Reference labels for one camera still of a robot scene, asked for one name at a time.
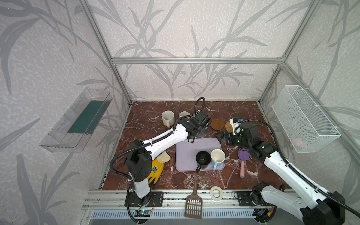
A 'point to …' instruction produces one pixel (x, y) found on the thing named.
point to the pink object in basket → (297, 141)
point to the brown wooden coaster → (217, 124)
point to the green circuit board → (142, 213)
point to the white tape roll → (221, 193)
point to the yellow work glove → (157, 167)
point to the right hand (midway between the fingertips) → (221, 131)
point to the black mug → (203, 159)
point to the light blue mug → (218, 156)
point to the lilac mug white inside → (183, 113)
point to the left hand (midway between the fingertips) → (201, 127)
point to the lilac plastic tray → (186, 153)
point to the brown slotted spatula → (193, 207)
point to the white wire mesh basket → (308, 129)
